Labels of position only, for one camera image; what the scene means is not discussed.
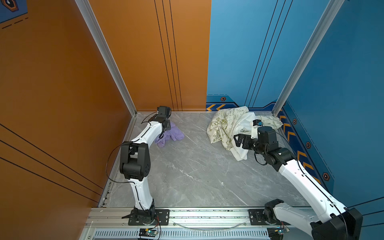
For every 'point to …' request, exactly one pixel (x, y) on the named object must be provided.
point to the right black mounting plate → (256, 218)
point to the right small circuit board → (279, 230)
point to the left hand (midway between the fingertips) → (162, 123)
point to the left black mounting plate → (162, 218)
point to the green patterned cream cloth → (220, 129)
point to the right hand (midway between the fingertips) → (239, 137)
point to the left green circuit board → (147, 232)
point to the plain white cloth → (242, 126)
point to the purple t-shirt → (174, 132)
